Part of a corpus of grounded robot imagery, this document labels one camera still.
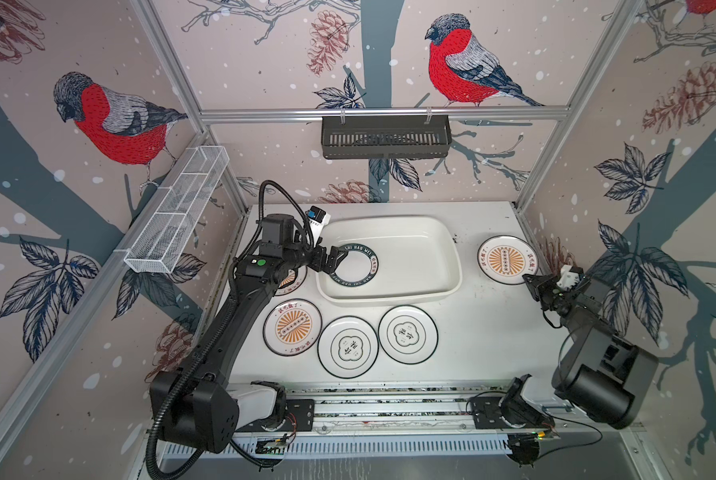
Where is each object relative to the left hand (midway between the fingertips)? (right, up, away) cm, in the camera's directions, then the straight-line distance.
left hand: (331, 244), depth 76 cm
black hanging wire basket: (+16, +37, +28) cm, 49 cm away
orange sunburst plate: (-13, -26, +12) cm, 32 cm away
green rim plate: (+6, -9, +27) cm, 30 cm away
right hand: (+56, -10, +10) cm, 58 cm away
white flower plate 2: (+22, -28, +11) cm, 37 cm away
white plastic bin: (+28, -6, +25) cm, 38 cm away
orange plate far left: (-8, -8, -9) cm, 15 cm away
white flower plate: (+4, -30, +9) cm, 32 cm away
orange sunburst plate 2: (+53, -6, +16) cm, 56 cm away
